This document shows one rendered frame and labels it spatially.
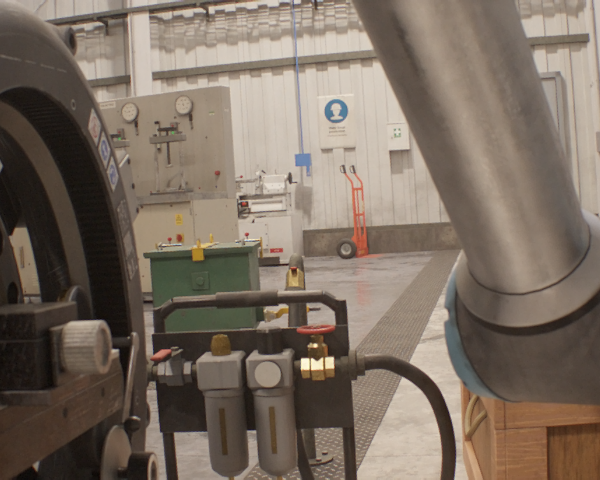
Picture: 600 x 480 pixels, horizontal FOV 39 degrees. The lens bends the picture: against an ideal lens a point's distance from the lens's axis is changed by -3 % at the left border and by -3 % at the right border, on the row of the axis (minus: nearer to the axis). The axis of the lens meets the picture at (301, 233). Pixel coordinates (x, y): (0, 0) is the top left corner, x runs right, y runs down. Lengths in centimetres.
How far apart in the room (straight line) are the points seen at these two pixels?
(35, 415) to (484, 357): 41
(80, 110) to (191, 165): 652
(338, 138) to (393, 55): 1100
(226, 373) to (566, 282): 98
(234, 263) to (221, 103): 338
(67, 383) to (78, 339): 4
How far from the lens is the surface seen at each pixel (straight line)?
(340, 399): 172
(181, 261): 422
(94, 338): 71
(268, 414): 166
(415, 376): 166
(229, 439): 168
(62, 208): 111
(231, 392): 166
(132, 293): 117
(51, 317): 72
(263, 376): 162
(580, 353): 81
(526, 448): 153
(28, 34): 90
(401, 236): 1145
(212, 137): 744
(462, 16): 61
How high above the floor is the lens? 74
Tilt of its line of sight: 2 degrees down
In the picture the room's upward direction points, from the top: 4 degrees counter-clockwise
